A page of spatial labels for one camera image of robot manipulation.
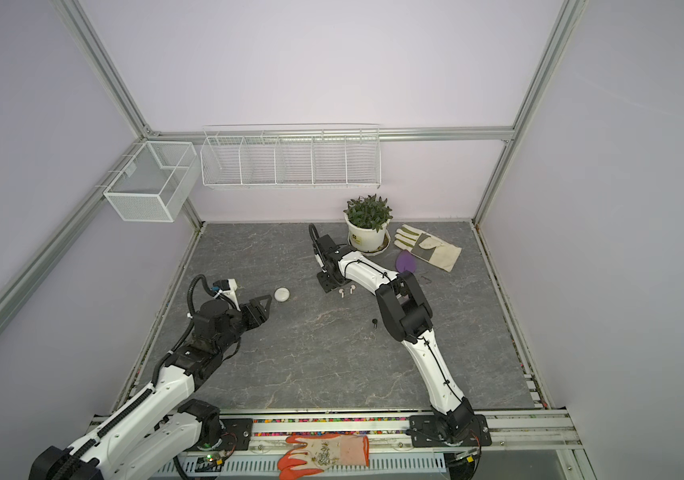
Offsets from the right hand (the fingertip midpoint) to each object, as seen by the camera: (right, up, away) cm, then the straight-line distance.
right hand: (332, 282), depth 102 cm
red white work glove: (0, -36, -33) cm, 49 cm away
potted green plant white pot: (+12, +20, -3) cm, 24 cm away
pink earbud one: (+3, -3, -3) cm, 6 cm away
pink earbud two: (+7, -1, -3) cm, 7 cm away
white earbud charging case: (-17, -4, -4) cm, 18 cm away
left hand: (-17, -4, -20) cm, 27 cm away
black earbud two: (+14, -12, -9) cm, 20 cm away
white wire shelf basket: (-13, +42, -5) cm, 45 cm away
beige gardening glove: (+35, +12, +10) cm, 38 cm away
